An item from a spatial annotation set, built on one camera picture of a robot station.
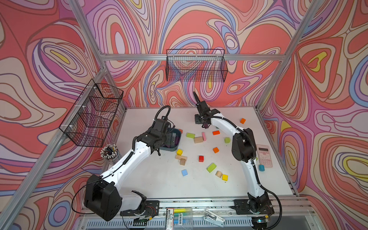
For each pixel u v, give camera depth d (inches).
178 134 37.9
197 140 38.7
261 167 33.8
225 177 33.1
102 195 15.3
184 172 34.1
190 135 40.0
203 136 39.8
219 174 33.1
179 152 36.3
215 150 37.6
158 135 23.3
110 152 29.9
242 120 43.6
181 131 40.5
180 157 35.8
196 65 37.8
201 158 34.9
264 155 35.8
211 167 34.2
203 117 29.5
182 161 35.0
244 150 23.4
